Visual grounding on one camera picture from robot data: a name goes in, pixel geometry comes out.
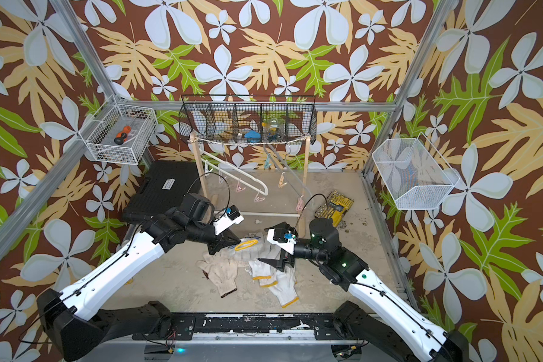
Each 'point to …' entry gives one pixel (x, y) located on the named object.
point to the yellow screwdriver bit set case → (336, 205)
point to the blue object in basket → (253, 136)
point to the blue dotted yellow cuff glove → (248, 248)
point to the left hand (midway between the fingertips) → (239, 237)
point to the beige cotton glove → (222, 270)
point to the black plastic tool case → (163, 187)
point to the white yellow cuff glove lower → (285, 289)
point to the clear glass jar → (274, 133)
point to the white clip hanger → (244, 179)
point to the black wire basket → (249, 119)
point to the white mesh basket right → (415, 173)
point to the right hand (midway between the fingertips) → (264, 241)
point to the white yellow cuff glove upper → (259, 269)
